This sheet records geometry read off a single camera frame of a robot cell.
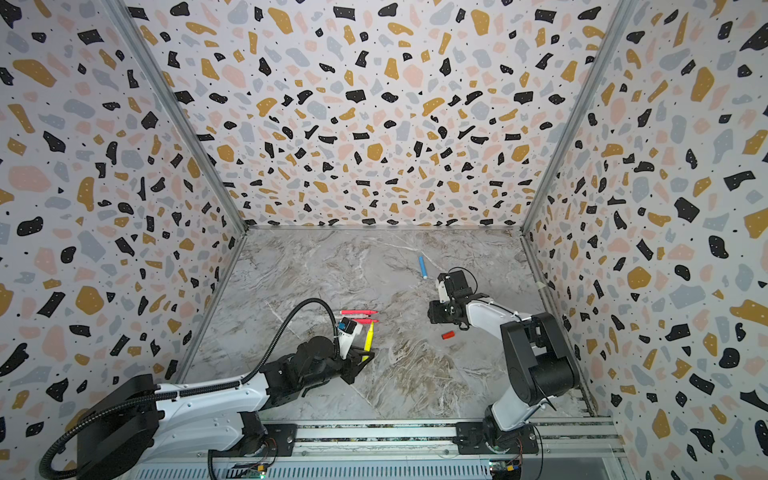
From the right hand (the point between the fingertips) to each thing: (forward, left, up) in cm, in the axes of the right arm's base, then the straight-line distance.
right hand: (431, 306), depth 95 cm
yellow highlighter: (-16, +17, +9) cm, 25 cm away
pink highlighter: (-1, +24, -4) cm, 24 cm away
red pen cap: (-8, -5, -4) cm, 10 cm away
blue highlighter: (+19, +2, -4) cm, 19 cm away
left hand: (-18, +16, +8) cm, 25 cm away
